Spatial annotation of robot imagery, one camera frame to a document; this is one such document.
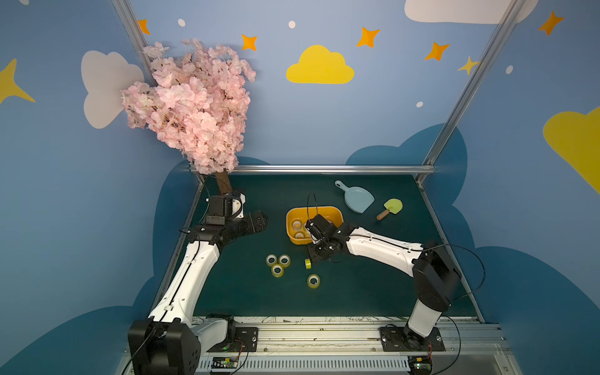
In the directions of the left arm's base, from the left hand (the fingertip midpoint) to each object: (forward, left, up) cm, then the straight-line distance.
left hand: (257, 218), depth 81 cm
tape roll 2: (-9, -18, -18) cm, 27 cm away
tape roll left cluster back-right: (-7, -9, -19) cm, 22 cm away
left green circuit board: (-40, +7, -21) cm, 46 cm away
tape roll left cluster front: (-11, -7, -19) cm, 23 cm away
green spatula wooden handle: (+24, -60, -21) cm, 68 cm away
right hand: (-6, -21, -13) cm, 25 cm away
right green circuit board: (-39, -55, -22) cm, 71 cm away
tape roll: (+5, -15, -19) cm, 24 cm away
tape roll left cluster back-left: (-7, -3, -19) cm, 21 cm away
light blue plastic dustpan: (+28, -43, -22) cm, 56 cm away
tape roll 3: (-15, -21, -19) cm, 32 cm away
